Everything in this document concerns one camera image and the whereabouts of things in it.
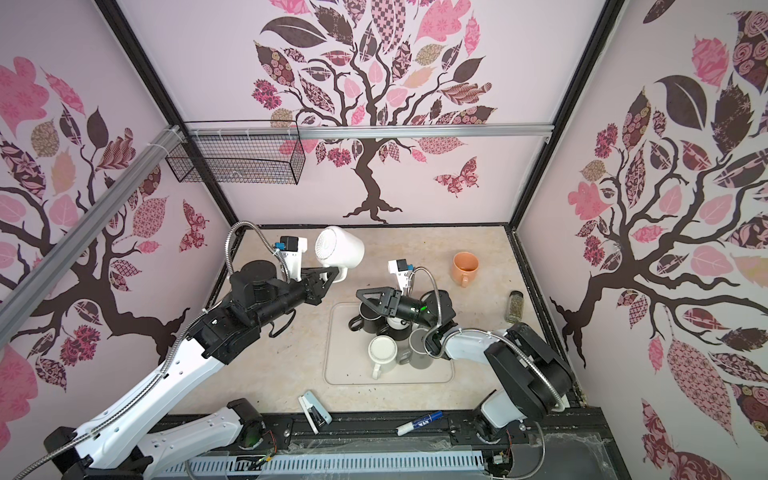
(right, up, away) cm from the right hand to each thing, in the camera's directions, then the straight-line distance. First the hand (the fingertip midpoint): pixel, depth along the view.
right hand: (360, 296), depth 68 cm
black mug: (+1, -10, +17) cm, 19 cm away
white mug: (+5, -17, +11) cm, 21 cm away
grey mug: (+14, -19, +12) cm, 27 cm away
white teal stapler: (-13, -31, +7) cm, 34 cm away
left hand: (-5, +5, -2) cm, 7 cm away
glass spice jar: (+47, -7, +25) cm, 53 cm away
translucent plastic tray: (-6, -20, +17) cm, 27 cm away
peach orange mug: (+33, +6, +34) cm, 48 cm away
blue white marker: (+14, -33, +6) cm, 37 cm away
